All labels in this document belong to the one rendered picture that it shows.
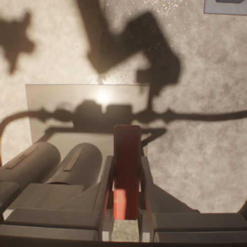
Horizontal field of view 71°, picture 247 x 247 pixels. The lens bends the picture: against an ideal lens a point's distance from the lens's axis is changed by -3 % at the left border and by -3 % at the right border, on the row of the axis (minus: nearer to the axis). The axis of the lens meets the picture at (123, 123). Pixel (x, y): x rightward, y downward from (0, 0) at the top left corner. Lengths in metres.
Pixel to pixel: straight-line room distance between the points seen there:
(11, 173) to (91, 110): 0.37
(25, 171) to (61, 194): 0.11
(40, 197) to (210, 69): 0.59
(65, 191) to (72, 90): 0.44
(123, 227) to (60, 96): 0.52
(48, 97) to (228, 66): 0.60
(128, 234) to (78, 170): 0.14
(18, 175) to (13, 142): 0.46
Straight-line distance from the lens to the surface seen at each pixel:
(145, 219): 0.23
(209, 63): 0.66
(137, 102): 0.60
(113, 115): 0.61
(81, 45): 0.63
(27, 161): 0.35
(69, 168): 0.29
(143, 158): 0.15
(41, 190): 0.25
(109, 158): 0.15
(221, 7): 0.69
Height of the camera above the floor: 0.61
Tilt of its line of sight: 75 degrees down
